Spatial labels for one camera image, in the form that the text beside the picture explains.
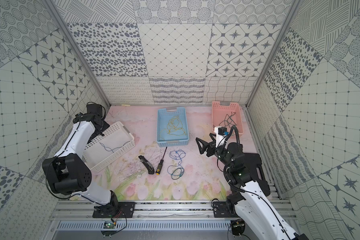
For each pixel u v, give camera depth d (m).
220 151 0.62
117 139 1.02
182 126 1.08
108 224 0.72
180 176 0.85
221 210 0.73
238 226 0.73
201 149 0.66
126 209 0.74
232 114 1.14
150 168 0.86
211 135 0.75
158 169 0.86
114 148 0.96
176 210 0.76
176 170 0.87
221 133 0.62
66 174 0.46
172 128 1.08
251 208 0.59
